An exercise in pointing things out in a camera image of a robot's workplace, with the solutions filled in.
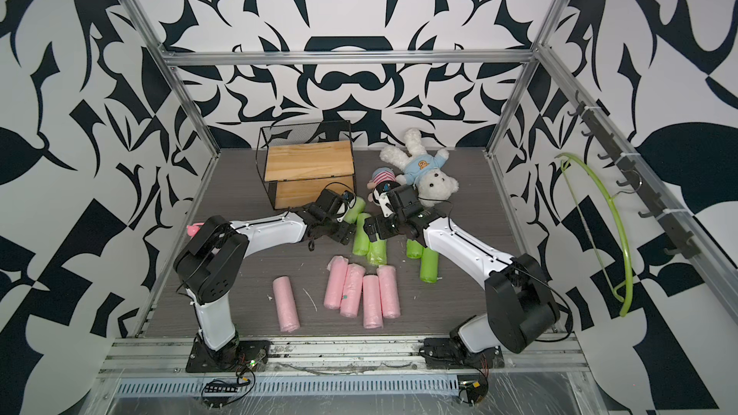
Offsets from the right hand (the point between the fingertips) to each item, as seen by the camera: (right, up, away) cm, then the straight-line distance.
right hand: (378, 218), depth 87 cm
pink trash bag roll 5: (+3, -20, -5) cm, 21 cm away
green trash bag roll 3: (0, -11, +2) cm, 11 cm away
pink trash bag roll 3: (-8, -22, -6) cm, 24 cm away
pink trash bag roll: (-25, -24, -8) cm, 36 cm away
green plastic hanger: (+49, -7, -29) cm, 57 cm away
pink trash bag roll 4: (-2, -22, -7) cm, 23 cm away
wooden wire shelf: (-26, +17, +8) cm, 33 cm away
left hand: (-11, -2, +9) cm, 14 cm away
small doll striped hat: (+3, +13, +17) cm, 22 cm away
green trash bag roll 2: (-5, -8, +4) cm, 11 cm away
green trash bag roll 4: (+11, -10, +3) cm, 16 cm away
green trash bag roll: (-8, +1, +7) cm, 10 cm away
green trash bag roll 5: (+15, -14, 0) cm, 21 cm away
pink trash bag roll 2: (-12, -15, -1) cm, 19 cm away
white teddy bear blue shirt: (+16, +15, +17) cm, 27 cm away
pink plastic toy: (-54, -3, -2) cm, 54 cm away
